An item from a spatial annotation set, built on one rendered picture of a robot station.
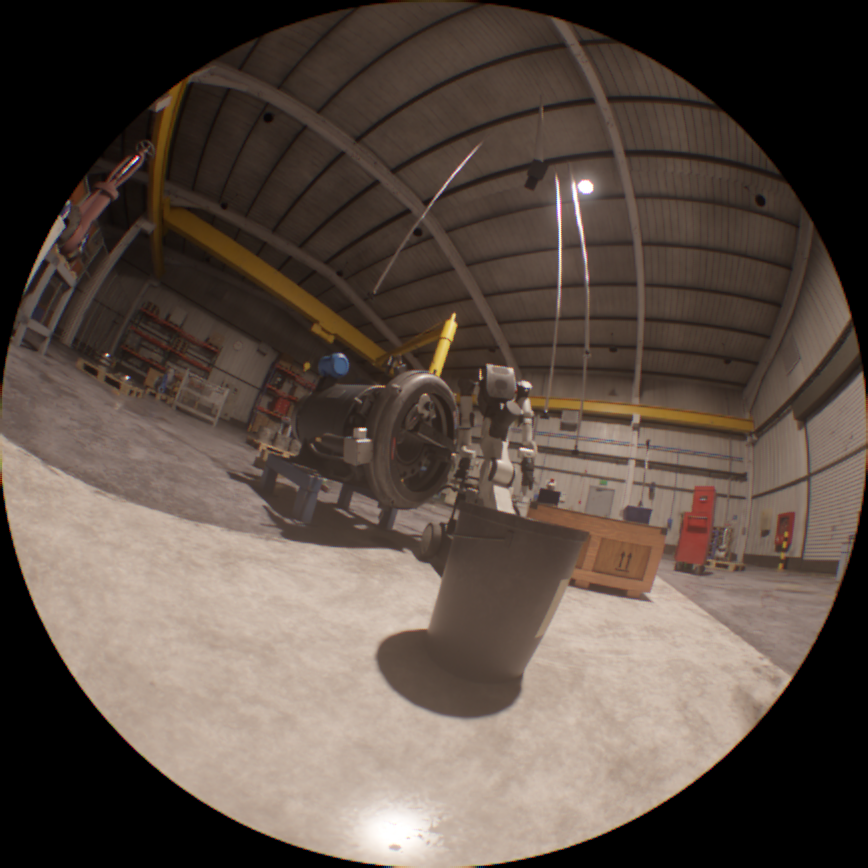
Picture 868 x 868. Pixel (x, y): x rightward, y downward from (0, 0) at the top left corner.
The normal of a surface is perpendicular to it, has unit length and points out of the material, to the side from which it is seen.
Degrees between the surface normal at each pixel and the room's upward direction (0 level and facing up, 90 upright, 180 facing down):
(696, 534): 90
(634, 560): 90
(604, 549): 90
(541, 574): 93
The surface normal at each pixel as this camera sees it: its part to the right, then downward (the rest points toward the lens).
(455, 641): -0.57, -0.29
